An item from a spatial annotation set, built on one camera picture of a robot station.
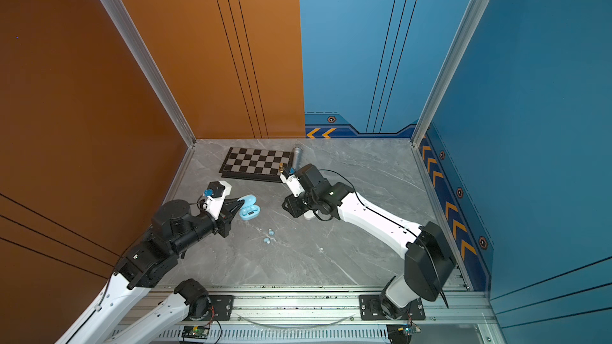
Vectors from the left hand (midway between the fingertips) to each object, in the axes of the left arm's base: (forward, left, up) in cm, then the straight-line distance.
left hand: (241, 198), depth 67 cm
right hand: (+4, -11, -11) cm, 16 cm away
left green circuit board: (-29, +15, -31) cm, 45 cm away
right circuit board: (-29, -48, -29) cm, 63 cm away
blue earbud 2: (-1, -4, -27) cm, 28 cm away
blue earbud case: (-3, -2, -2) cm, 4 cm away
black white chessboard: (+32, +6, -24) cm, 40 cm away
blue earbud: (+2, -5, -28) cm, 28 cm away
